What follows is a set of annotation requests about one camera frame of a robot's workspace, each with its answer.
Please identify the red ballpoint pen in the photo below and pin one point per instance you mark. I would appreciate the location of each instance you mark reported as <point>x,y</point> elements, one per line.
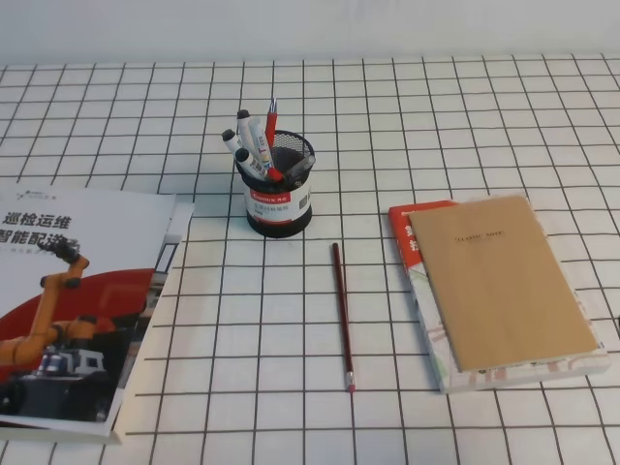
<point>271,121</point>

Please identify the black mesh pen holder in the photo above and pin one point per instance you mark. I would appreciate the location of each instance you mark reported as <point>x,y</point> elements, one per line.
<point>280,209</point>

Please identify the dark red pencil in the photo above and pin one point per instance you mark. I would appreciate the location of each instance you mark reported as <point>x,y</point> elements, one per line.
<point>340,281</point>

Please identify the lower white marker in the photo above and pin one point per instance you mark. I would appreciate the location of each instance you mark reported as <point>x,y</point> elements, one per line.
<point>250,165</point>

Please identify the white marker black cap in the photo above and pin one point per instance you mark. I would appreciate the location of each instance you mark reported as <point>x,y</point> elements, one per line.
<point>231,140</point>

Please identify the thick white book underneath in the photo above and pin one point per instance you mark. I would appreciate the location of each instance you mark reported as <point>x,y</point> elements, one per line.
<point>145,315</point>

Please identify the red white book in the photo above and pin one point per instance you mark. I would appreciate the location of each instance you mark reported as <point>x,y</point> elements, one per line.
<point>450,377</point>

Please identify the tall white marker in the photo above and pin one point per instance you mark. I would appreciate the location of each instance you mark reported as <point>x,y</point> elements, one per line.
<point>253,138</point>

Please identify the brown kraft notebook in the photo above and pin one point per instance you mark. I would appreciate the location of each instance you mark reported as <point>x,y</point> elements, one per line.
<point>503,297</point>

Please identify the white red robot brochure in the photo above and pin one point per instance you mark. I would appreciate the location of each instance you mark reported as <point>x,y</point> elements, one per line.
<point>63,300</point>

